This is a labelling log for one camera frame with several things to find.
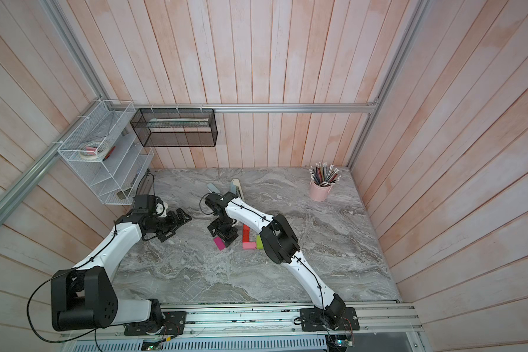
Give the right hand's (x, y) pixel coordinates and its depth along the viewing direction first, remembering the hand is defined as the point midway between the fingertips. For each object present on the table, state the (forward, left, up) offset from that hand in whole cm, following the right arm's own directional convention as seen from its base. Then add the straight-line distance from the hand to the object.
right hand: (215, 239), depth 93 cm
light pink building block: (-3, -15, 0) cm, 15 cm away
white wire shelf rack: (+10, +33, +29) cm, 45 cm away
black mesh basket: (+45, +21, +26) cm, 56 cm away
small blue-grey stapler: (+27, +5, +2) cm, 27 cm away
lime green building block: (-1, -19, 0) cm, 19 cm away
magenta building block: (-1, -2, -1) cm, 3 cm away
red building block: (+3, -13, -1) cm, 14 cm away
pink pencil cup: (+23, -47, +3) cm, 53 cm away
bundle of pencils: (+29, -49, +10) cm, 58 cm away
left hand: (+1, +11, +9) cm, 14 cm away
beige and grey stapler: (+26, -7, +3) cm, 27 cm away
